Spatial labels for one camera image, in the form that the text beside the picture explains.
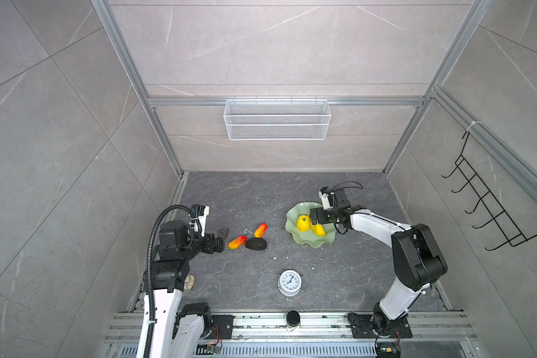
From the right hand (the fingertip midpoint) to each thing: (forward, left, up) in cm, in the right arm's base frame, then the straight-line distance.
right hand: (319, 211), depth 97 cm
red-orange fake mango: (-7, +26, -3) cm, 27 cm away
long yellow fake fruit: (-8, +1, -1) cm, 9 cm away
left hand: (-16, +41, +18) cm, 47 cm away
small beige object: (-28, +53, -3) cm, 60 cm away
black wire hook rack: (-28, -44, +27) cm, 59 cm away
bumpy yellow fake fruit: (-6, +8, 0) cm, 9 cm away
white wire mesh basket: (+35, +18, +24) cm, 46 cm away
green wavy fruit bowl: (-10, +5, -4) cm, 12 cm away
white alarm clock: (-29, +15, -2) cm, 33 cm away
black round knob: (-42, +15, +4) cm, 45 cm away
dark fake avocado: (-14, +28, -1) cm, 31 cm away
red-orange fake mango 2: (-13, +36, -2) cm, 38 cm away
